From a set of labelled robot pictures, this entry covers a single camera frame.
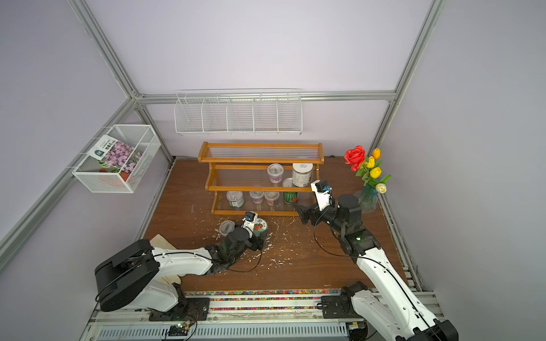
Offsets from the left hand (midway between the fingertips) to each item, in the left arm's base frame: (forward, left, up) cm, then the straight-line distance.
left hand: (259, 228), depth 86 cm
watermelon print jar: (+13, -14, +1) cm, 19 cm away
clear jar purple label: (+18, -8, +14) cm, 24 cm away
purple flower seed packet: (+18, +48, +27) cm, 58 cm away
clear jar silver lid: (+15, +10, 0) cm, 18 cm away
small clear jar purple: (+16, +1, 0) cm, 16 cm away
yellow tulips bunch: (+8, -42, +21) cm, 48 cm away
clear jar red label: (+2, +14, -2) cm, 14 cm away
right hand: (+2, -18, +17) cm, 25 cm away
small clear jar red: (+14, -6, 0) cm, 15 cm away
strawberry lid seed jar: (-1, -1, +2) cm, 2 cm away
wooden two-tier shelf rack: (+18, -2, +10) cm, 20 cm away
